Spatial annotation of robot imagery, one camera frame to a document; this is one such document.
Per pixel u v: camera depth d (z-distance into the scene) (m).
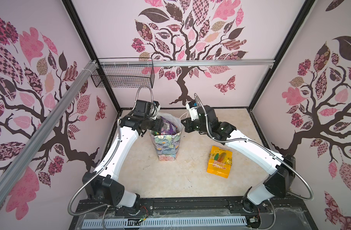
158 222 0.70
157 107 0.70
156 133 0.80
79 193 0.37
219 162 0.84
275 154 0.44
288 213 0.72
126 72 0.95
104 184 0.39
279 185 0.44
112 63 0.92
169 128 0.81
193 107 0.63
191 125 0.65
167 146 0.79
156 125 0.68
